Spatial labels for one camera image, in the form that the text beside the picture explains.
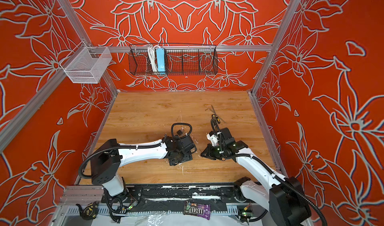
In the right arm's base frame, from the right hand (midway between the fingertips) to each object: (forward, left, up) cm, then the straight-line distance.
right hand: (200, 154), depth 78 cm
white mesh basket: (+50, +70, +24) cm, 89 cm away
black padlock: (+18, +12, -8) cm, 23 cm away
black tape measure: (-24, +52, -5) cm, 57 cm away
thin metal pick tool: (+30, -16, -9) cm, 35 cm away
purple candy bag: (-24, +2, -7) cm, 25 cm away
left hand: (-1, +6, -4) cm, 8 cm away
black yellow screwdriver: (+28, -15, -9) cm, 33 cm away
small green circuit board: (-25, -21, -9) cm, 34 cm away
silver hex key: (+38, -9, -8) cm, 40 cm away
